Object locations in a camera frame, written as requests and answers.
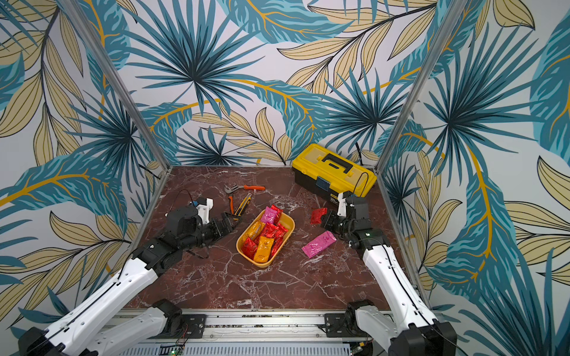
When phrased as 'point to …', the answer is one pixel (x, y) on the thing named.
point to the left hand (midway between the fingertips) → (236, 227)
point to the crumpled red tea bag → (277, 243)
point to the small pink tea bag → (269, 216)
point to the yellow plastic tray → (289, 222)
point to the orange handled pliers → (228, 189)
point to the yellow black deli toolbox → (329, 174)
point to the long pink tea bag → (319, 244)
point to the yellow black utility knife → (243, 205)
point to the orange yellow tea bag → (263, 249)
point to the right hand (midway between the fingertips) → (322, 216)
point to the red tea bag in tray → (274, 231)
